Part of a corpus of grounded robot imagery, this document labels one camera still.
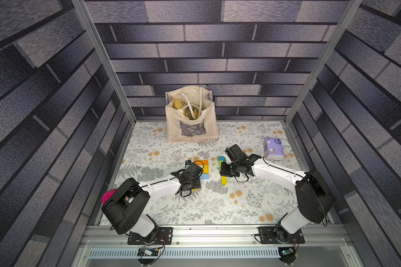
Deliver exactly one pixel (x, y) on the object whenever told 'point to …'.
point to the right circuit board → (287, 251)
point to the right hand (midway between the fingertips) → (218, 171)
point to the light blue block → (204, 176)
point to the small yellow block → (206, 168)
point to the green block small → (220, 164)
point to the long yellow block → (195, 189)
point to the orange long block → (205, 162)
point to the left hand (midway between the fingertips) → (198, 181)
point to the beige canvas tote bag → (191, 114)
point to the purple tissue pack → (273, 148)
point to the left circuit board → (147, 252)
